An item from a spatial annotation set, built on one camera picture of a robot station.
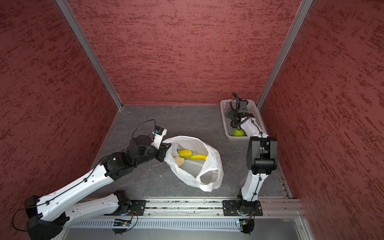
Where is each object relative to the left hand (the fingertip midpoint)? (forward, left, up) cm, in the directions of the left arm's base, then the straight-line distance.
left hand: (169, 147), depth 71 cm
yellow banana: (+5, -15, -20) cm, 25 cm away
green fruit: (+20, -40, -15) cm, 48 cm away
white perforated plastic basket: (+39, -55, -13) cm, 69 cm away
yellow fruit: (+6, -6, -18) cm, 20 cm away
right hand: (+29, -37, -10) cm, 49 cm away
